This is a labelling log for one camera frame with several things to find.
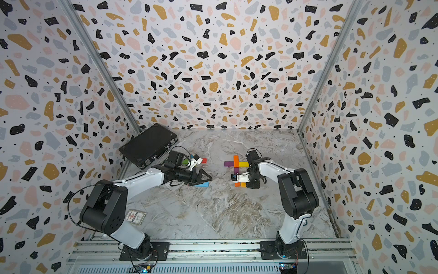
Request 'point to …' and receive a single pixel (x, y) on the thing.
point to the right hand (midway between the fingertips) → (251, 180)
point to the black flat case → (144, 147)
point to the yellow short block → (243, 164)
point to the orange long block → (236, 161)
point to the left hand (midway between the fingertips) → (208, 180)
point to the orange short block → (237, 184)
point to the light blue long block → (205, 184)
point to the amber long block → (243, 185)
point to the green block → (185, 162)
